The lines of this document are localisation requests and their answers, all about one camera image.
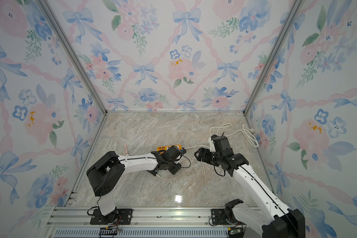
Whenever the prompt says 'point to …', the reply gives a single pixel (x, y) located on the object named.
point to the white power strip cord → (246, 131)
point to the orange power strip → (165, 148)
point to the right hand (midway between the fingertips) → (201, 155)
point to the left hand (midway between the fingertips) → (179, 165)
